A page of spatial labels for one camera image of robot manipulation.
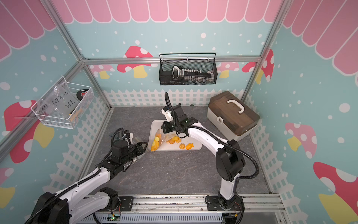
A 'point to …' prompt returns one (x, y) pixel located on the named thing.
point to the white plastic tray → (177, 143)
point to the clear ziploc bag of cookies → (137, 140)
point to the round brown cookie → (171, 141)
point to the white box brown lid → (231, 115)
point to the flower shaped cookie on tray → (182, 146)
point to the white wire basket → (71, 122)
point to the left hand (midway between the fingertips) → (146, 146)
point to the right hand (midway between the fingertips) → (162, 127)
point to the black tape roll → (81, 94)
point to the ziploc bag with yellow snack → (161, 137)
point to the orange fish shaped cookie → (189, 146)
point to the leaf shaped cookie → (178, 141)
